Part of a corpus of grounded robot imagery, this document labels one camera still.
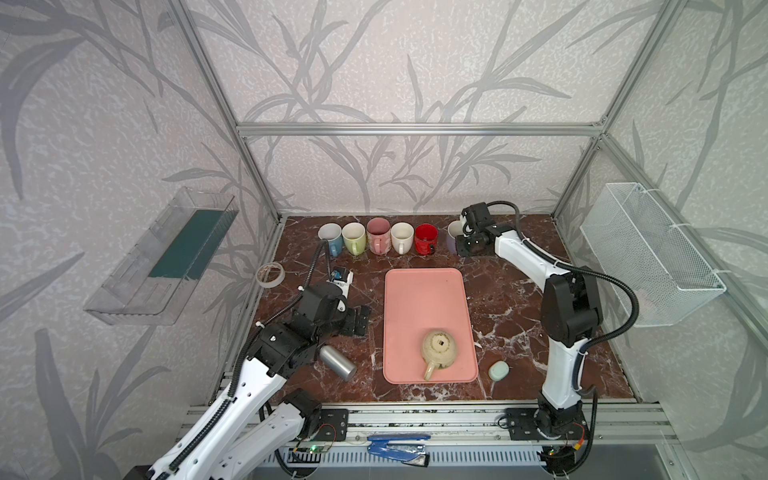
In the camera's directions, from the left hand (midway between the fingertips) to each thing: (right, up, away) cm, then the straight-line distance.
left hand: (359, 298), depth 73 cm
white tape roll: (-36, +2, +31) cm, 48 cm away
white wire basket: (+65, +14, -6) cm, 66 cm away
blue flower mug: (-14, +17, +32) cm, 39 cm away
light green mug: (-6, +15, +29) cm, 34 cm away
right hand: (+31, +15, +25) cm, 42 cm away
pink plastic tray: (+16, -6, +23) cm, 29 cm away
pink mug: (+2, +16, +29) cm, 33 cm away
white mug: (+10, +16, +31) cm, 36 cm away
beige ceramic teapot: (+20, -15, +4) cm, 25 cm away
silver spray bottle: (-7, -20, +8) cm, 22 cm away
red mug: (+19, +15, +37) cm, 44 cm away
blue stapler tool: (+12, -35, -4) cm, 37 cm away
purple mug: (+28, +18, +24) cm, 41 cm away
